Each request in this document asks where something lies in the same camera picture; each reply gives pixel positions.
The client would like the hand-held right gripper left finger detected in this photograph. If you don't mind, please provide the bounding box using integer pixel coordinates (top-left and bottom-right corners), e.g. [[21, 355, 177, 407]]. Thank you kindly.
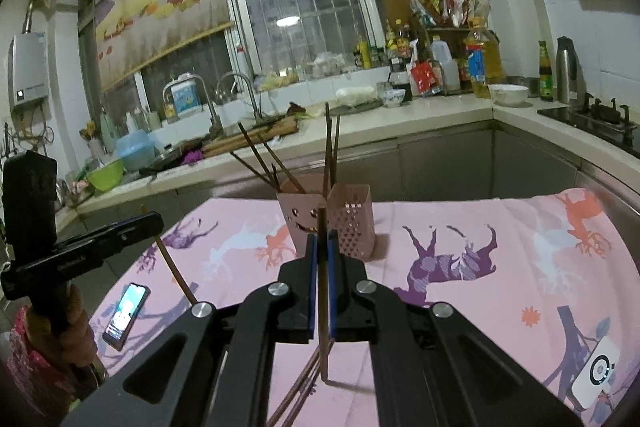
[[60, 233, 321, 427]]

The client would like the row of condiment bottles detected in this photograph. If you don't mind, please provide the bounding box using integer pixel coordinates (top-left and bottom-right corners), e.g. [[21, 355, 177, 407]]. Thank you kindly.
[[352, 19, 413, 70]]

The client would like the white detergent jug blue label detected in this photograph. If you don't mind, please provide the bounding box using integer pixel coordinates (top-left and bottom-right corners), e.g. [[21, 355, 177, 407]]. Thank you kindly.
[[170, 82, 203, 118]]

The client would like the fruit print roller blind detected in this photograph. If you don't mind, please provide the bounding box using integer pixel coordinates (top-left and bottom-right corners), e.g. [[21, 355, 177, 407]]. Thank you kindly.
[[92, 0, 236, 92]]

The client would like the smartphone with lit screen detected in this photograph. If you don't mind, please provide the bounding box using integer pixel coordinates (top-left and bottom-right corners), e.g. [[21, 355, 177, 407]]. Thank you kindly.
[[102, 284, 151, 352]]

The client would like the long brown wooden chopstick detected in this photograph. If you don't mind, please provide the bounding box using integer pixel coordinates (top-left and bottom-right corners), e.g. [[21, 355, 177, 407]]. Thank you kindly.
[[140, 205, 198, 306], [282, 367, 320, 427], [267, 349, 321, 427], [318, 206, 332, 384]]

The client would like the wooden cutting board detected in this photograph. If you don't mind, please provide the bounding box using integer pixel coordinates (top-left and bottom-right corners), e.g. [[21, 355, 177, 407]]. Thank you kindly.
[[200, 117, 301, 158]]

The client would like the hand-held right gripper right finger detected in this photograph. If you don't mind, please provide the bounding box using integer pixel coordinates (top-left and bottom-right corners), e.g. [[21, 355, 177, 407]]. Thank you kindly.
[[328, 232, 583, 427]]

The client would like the large yellow cooking oil bottle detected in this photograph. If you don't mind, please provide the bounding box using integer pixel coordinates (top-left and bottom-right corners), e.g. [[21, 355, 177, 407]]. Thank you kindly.
[[462, 17, 501, 99]]

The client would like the white bowl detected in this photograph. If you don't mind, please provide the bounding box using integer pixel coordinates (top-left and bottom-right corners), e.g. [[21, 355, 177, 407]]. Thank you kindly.
[[487, 83, 530, 108]]

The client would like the white plastic food bag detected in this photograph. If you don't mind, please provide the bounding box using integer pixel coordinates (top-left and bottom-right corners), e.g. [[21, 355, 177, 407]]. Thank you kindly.
[[335, 84, 378, 105]]

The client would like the kitchen counter with cabinets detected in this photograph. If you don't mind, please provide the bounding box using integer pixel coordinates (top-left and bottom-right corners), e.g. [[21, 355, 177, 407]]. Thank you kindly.
[[52, 94, 640, 308]]

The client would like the tall steel faucet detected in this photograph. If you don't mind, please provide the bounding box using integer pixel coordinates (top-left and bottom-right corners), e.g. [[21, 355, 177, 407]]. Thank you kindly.
[[162, 74, 223, 134], [216, 72, 263, 122]]

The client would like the blue lidded plastic container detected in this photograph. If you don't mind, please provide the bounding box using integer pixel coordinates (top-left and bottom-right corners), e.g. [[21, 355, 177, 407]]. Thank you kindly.
[[116, 129, 158, 172]]

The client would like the dark cooking pan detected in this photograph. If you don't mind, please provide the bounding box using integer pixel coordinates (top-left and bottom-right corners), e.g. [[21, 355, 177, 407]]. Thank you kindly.
[[150, 144, 186, 170]]

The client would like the steel thermos kettle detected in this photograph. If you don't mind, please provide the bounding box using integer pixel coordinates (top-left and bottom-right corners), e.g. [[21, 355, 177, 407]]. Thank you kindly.
[[556, 36, 581, 105]]

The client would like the pink smiley utensil holder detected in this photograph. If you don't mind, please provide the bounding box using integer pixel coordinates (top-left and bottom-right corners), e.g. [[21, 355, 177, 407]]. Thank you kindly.
[[276, 184, 374, 261]]

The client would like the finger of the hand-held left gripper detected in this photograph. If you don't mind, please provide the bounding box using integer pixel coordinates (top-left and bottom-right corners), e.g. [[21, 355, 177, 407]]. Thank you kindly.
[[117, 213, 164, 245]]

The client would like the green sauce bottle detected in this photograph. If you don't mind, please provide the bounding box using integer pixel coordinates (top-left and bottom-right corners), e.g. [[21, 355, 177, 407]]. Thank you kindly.
[[537, 41, 555, 102]]

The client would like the red packet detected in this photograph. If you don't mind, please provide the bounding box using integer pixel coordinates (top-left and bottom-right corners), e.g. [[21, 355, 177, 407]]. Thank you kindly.
[[409, 61, 443, 98]]

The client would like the pink deer print tablecloth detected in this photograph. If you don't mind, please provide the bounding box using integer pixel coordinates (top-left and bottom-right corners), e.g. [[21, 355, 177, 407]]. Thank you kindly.
[[87, 187, 636, 427]]

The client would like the white water heater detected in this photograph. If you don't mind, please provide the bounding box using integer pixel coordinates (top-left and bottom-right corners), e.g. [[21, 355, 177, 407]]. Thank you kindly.
[[9, 32, 50, 118]]

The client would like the black gas stove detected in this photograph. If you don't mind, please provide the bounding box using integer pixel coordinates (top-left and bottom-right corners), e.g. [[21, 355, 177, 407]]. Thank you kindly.
[[537, 94, 640, 152]]

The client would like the white device with ring mark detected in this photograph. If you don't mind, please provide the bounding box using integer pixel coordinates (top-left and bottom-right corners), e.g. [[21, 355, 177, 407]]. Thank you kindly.
[[570, 337, 622, 413]]

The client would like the green plastic basin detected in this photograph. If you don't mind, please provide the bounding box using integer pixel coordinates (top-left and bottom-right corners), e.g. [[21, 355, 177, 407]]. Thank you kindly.
[[86, 158, 125, 192]]

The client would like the bunch of wooden chopsticks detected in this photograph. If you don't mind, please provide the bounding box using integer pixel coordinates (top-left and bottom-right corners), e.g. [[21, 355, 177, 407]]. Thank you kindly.
[[229, 102, 342, 198]]

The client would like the person's left forearm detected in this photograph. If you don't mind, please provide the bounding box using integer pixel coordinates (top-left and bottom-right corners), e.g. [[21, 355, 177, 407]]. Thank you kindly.
[[0, 307, 81, 427]]

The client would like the dark sauce jar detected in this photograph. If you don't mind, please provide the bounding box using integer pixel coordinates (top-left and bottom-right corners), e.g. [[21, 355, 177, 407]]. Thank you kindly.
[[389, 57, 413, 102]]

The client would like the white plastic jug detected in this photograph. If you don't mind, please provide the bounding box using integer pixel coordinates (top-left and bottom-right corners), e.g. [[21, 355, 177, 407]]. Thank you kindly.
[[431, 36, 461, 92]]

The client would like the person's left hand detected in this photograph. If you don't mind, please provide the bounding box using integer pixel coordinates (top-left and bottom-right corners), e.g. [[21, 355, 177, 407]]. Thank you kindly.
[[26, 284, 99, 370]]

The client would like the pile of snack packets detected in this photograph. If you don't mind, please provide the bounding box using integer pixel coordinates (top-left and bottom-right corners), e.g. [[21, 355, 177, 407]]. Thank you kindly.
[[410, 0, 491, 30]]

